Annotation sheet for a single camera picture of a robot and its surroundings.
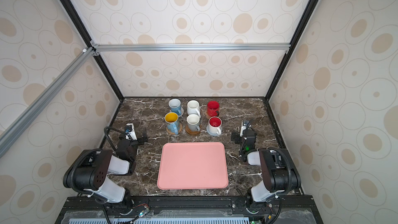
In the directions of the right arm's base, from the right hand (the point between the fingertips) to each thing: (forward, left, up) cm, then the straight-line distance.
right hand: (243, 129), depth 95 cm
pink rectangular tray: (-20, +31, -5) cm, 37 cm away
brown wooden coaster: (+1, +33, -4) cm, 33 cm away
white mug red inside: (+5, +17, -2) cm, 18 cm away
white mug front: (+7, +31, +1) cm, 32 cm away
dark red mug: (+20, +18, -2) cm, 26 cm away
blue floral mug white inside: (+19, +44, +3) cm, 48 cm away
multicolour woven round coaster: (+18, +39, -3) cm, 43 cm away
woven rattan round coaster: (+2, +47, -4) cm, 47 cm away
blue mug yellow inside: (+7, +45, +3) cm, 45 cm away
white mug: (+16, +31, +3) cm, 35 cm away
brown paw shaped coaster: (+14, +22, -5) cm, 27 cm away
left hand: (-1, +61, +8) cm, 62 cm away
